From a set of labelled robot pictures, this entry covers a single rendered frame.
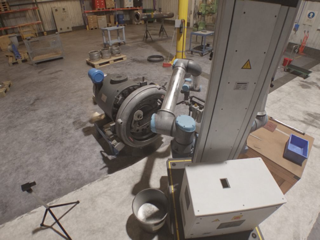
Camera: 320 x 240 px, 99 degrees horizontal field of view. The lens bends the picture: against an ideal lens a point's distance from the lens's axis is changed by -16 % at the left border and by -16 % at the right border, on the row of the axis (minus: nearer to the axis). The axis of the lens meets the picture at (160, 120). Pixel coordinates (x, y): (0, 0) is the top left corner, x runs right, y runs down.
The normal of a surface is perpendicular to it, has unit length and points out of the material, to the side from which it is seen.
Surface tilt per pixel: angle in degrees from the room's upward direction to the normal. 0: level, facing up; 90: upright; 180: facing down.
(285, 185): 90
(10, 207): 0
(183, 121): 5
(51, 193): 0
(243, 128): 90
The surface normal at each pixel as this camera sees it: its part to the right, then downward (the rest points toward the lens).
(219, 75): 0.06, 0.61
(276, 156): 0.00, -0.79
